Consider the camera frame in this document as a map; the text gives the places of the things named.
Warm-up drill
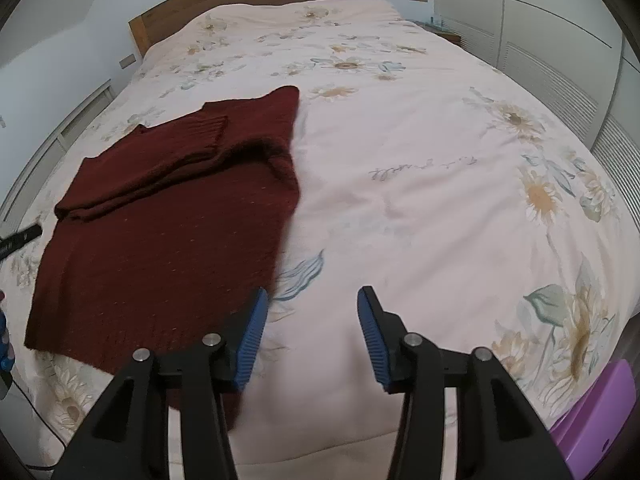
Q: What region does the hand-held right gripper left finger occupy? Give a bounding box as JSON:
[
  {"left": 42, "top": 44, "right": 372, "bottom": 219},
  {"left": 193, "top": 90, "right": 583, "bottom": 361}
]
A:
[{"left": 50, "top": 287, "right": 270, "bottom": 480}]

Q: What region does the dark red knit sweater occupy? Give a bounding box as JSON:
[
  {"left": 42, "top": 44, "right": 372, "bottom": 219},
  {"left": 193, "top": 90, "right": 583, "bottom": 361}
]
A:
[{"left": 24, "top": 85, "right": 301, "bottom": 431}]

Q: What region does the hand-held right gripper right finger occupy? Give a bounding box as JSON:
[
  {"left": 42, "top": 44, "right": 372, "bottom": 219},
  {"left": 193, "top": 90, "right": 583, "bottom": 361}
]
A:
[{"left": 356, "top": 286, "right": 573, "bottom": 480}]

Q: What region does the white wardrobe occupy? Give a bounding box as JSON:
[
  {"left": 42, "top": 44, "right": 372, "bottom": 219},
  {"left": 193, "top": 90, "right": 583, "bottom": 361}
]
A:
[{"left": 431, "top": 0, "right": 640, "bottom": 241}]

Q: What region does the purple plastic stool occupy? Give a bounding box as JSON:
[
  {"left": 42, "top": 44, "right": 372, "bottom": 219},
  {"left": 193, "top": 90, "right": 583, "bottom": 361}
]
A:
[{"left": 547, "top": 360, "right": 638, "bottom": 480}]

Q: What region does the bed with floral duvet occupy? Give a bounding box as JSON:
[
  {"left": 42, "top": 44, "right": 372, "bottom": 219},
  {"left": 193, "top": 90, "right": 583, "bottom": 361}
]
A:
[{"left": 0, "top": 0, "right": 627, "bottom": 471}]

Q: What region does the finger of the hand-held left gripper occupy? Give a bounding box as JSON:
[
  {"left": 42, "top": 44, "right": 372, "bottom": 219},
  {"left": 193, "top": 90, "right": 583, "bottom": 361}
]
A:
[{"left": 0, "top": 224, "right": 42, "bottom": 262}]

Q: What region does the black cable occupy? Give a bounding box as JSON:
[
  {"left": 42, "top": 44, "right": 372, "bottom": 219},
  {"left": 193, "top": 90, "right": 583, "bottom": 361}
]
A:
[{"left": 10, "top": 380, "right": 71, "bottom": 472}]

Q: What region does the wooden nightstand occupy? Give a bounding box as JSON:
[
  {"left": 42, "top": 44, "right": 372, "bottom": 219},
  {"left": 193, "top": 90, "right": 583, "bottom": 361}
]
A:
[{"left": 417, "top": 21, "right": 463, "bottom": 47}]

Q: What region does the white low slatted cabinet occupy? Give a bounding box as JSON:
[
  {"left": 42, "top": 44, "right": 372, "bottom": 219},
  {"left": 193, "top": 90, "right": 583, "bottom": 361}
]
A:
[{"left": 0, "top": 80, "right": 113, "bottom": 221}]

